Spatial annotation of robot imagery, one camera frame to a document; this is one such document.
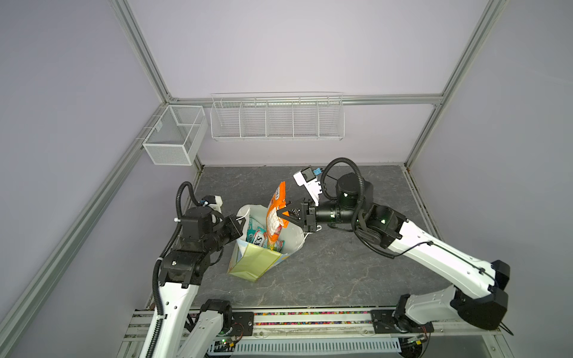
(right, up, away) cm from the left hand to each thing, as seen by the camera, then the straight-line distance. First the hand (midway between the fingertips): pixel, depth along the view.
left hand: (246, 220), depth 69 cm
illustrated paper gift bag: (+3, -10, -3) cm, 11 cm away
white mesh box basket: (-38, +32, +30) cm, 59 cm away
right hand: (+11, +4, -14) cm, 18 cm away
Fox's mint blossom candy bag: (+3, -6, +6) cm, 9 cm away
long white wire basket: (+8, +42, +28) cm, 51 cm away
